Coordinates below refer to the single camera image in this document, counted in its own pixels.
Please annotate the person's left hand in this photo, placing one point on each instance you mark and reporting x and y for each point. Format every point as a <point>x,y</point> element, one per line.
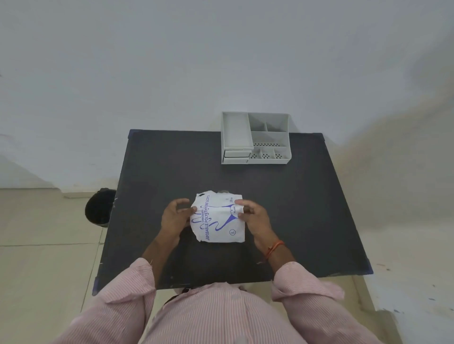
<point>173,223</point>

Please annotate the person's right hand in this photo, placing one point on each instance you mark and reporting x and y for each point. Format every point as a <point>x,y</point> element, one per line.
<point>259,227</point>

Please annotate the white blue-printed glove packet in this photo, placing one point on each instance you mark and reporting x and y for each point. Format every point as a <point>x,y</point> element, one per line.
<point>220,227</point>

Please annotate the grey desk organiser with drawers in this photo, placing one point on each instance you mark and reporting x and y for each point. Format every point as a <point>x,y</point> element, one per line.
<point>236,129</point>

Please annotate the person's right forearm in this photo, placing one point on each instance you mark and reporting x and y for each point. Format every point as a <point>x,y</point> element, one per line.
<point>282,260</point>

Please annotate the person's left forearm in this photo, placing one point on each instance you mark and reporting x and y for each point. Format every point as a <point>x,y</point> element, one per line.
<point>159,258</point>

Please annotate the clear plastic scrap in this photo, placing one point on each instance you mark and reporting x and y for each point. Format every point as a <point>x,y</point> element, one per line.
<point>223,192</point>

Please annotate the black trash bin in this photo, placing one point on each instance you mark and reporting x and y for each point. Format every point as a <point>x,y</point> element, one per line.
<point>99,209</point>

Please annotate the pink striped shirt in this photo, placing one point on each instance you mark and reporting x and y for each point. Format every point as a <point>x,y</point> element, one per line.
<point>220,315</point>

